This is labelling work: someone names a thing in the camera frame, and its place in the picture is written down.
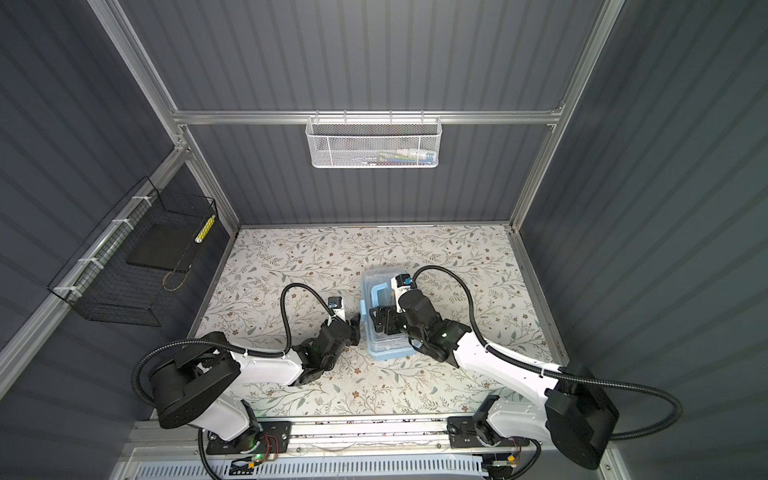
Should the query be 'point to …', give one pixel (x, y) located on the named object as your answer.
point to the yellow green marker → (205, 229)
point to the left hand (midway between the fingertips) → (355, 317)
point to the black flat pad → (166, 246)
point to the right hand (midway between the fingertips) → (383, 313)
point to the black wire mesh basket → (131, 266)
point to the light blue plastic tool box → (378, 291)
